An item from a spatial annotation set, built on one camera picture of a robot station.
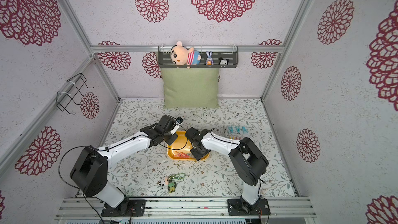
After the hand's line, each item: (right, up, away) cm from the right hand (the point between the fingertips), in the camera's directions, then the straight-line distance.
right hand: (198, 152), depth 90 cm
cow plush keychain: (-18, -13, -11) cm, 25 cm away
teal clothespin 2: (+26, +12, +13) cm, 32 cm away
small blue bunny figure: (+6, +54, 0) cm, 54 cm away
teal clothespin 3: (+30, +13, +13) cm, 35 cm away
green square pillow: (-9, +39, +10) cm, 41 cm away
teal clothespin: (+22, +13, +13) cm, 28 cm away
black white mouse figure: (+15, +54, +2) cm, 56 cm away
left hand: (-16, +11, -1) cm, 19 cm away
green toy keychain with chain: (-14, -14, -10) cm, 22 cm away
